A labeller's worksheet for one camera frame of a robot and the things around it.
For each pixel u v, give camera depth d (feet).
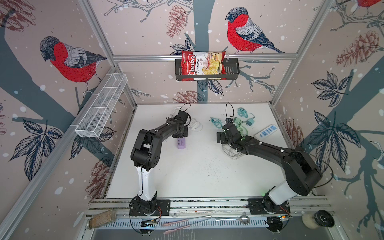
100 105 2.56
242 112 3.74
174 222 2.29
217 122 3.50
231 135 2.25
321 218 2.01
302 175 1.46
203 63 2.88
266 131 3.30
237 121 3.50
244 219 2.26
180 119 2.60
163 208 2.40
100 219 2.20
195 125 3.50
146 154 1.70
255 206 2.39
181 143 3.03
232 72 3.11
